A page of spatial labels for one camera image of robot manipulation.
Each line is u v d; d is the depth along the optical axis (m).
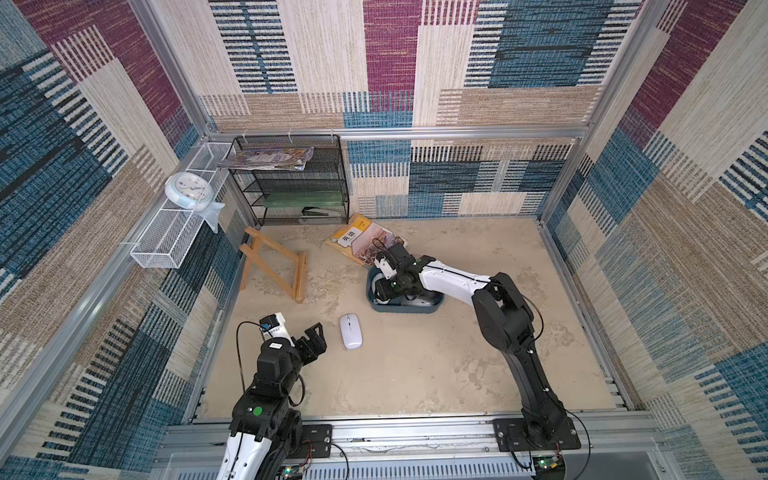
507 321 0.57
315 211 1.10
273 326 0.67
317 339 0.70
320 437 0.74
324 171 1.07
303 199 1.12
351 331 0.91
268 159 0.86
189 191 0.75
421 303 0.95
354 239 1.15
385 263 0.83
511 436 0.73
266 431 0.52
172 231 0.93
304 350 0.69
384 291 0.87
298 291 0.96
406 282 0.75
